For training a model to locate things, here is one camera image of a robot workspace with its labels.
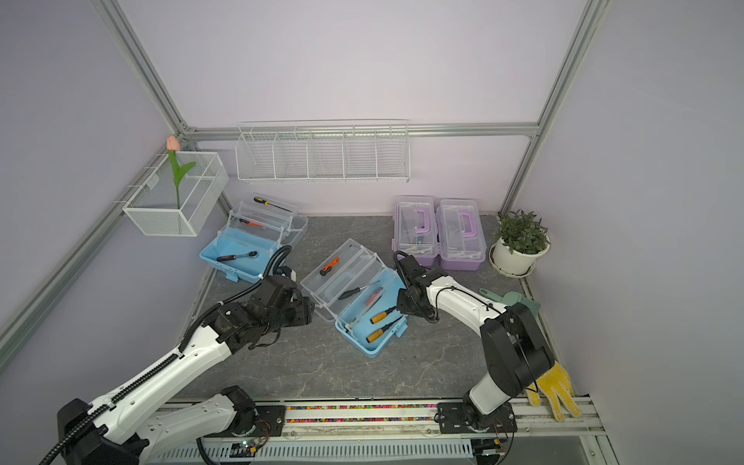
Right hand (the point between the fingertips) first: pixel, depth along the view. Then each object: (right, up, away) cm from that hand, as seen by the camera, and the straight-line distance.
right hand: (406, 306), depth 89 cm
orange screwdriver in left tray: (-56, +27, +15) cm, 64 cm away
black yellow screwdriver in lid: (-52, +35, +21) cm, 66 cm away
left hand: (-28, +2, -12) cm, 31 cm away
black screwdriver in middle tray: (-16, +5, 0) cm, 17 cm away
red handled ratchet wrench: (-57, +15, +19) cm, 62 cm away
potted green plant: (+36, +21, +1) cm, 42 cm away
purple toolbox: (+4, +25, +10) cm, 27 cm away
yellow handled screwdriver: (-10, -8, -3) cm, 13 cm away
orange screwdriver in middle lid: (-24, +12, 0) cm, 27 cm away
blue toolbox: (-57, +19, +15) cm, 62 cm away
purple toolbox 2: (+21, +19, +12) cm, 31 cm away
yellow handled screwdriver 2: (-8, -4, +2) cm, 9 cm away
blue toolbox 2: (-15, +12, +4) cm, 20 cm away
